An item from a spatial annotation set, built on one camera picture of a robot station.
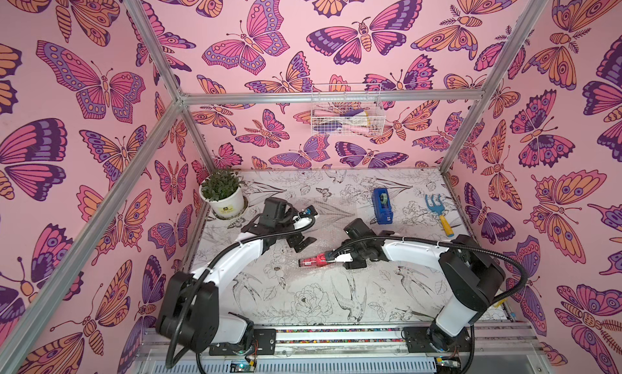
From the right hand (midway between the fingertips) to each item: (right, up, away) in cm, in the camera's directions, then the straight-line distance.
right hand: (345, 250), depth 92 cm
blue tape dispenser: (+17, +16, +9) cm, 25 cm away
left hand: (-14, +11, -6) cm, 18 cm away
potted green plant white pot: (-47, +23, 0) cm, 52 cm away
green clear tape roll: (+17, +19, +9) cm, 27 cm away
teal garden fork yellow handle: (+43, +15, +14) cm, 48 cm away
